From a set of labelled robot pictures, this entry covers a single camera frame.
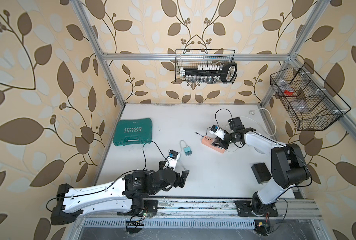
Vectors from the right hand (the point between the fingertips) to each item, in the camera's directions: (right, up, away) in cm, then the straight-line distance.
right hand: (215, 140), depth 93 cm
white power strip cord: (+32, +18, +19) cm, 42 cm away
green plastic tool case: (-54, +6, +6) cm, 54 cm away
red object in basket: (+37, +29, -12) cm, 49 cm away
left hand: (-22, -9, -23) cm, 33 cm away
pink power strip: (-5, -1, +3) cm, 6 cm away
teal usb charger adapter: (-17, -7, +1) cm, 19 cm away
